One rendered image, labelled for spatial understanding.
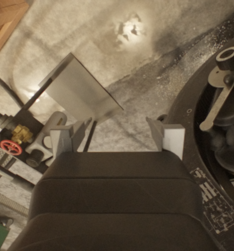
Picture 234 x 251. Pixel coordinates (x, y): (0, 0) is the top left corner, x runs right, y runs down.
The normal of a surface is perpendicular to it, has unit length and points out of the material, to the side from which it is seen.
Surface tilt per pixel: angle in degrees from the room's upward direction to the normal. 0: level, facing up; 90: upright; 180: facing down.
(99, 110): 0
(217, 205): 90
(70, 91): 0
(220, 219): 90
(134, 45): 0
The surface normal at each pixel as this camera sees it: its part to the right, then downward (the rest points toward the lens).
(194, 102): -0.64, -0.63
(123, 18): -0.13, 0.65
